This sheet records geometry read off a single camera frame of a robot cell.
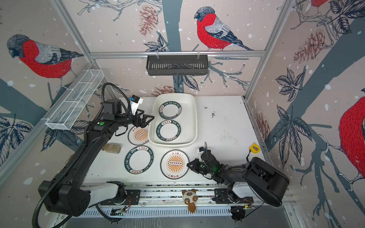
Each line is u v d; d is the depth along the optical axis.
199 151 0.83
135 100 0.65
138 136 0.98
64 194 0.37
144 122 0.67
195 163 0.75
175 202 0.73
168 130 1.00
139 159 0.87
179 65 1.04
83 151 0.45
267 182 0.44
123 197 0.67
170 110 1.12
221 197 0.73
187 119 1.07
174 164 0.85
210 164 0.67
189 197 0.70
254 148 0.90
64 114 0.73
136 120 0.66
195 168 0.74
